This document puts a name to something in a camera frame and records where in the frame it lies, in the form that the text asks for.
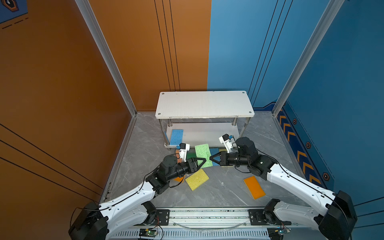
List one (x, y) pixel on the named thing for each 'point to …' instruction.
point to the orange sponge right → (256, 189)
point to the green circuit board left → (147, 233)
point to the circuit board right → (277, 233)
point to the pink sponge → (179, 160)
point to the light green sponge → (203, 151)
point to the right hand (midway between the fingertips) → (209, 159)
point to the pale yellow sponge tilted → (197, 179)
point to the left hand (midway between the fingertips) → (205, 160)
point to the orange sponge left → (180, 179)
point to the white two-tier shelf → (204, 116)
